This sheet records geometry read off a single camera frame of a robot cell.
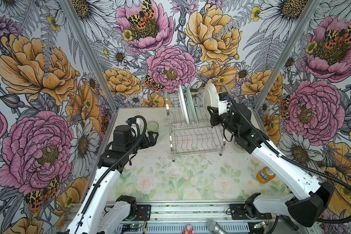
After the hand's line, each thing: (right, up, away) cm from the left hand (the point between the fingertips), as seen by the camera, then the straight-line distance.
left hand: (151, 140), depth 74 cm
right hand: (+29, +14, -3) cm, 32 cm away
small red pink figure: (+18, -40, -7) cm, 45 cm away
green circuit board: (-9, -41, -3) cm, 42 cm away
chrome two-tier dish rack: (+22, +3, +28) cm, 36 cm away
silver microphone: (+31, -39, -7) cm, 50 cm away
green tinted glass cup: (-4, +6, +26) cm, 27 cm away
